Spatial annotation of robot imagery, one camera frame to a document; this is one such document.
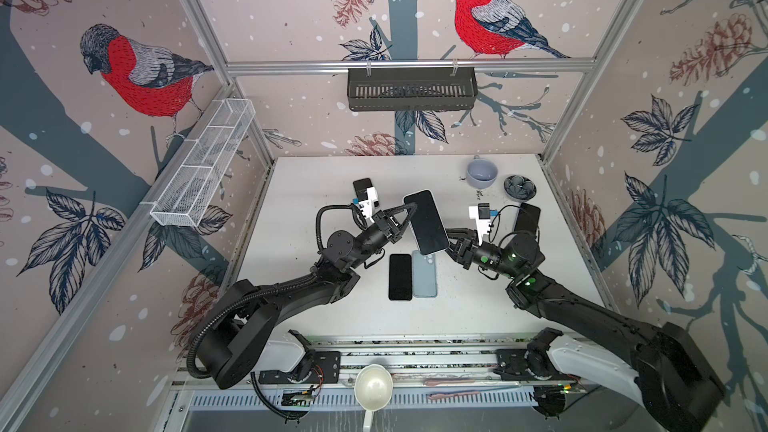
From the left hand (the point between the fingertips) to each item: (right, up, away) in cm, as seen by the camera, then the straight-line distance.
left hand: (417, 212), depth 64 cm
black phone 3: (+45, -7, +43) cm, 62 cm away
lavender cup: (+29, +10, +48) cm, 57 cm away
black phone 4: (-3, -23, +23) cm, 32 cm away
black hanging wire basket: (+2, +40, +40) cm, 57 cm away
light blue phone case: (+4, -22, +26) cm, 34 cm away
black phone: (-18, +5, +50) cm, 54 cm away
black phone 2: (+2, -3, +3) cm, 5 cm away
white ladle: (-10, -43, +6) cm, 45 cm away
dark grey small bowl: (+42, +4, +43) cm, 61 cm away
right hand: (+4, -7, +5) cm, 10 cm away
